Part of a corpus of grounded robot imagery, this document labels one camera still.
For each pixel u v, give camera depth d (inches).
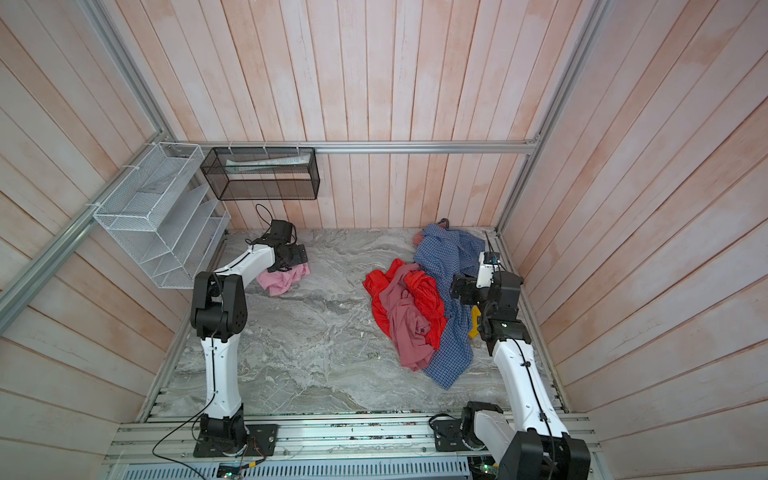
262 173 41.2
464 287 28.2
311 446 28.8
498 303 23.4
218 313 23.2
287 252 35.8
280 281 39.7
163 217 28.7
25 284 20.9
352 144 38.3
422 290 35.5
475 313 35.7
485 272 28.0
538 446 15.3
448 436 28.9
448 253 39.1
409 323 33.9
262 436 28.8
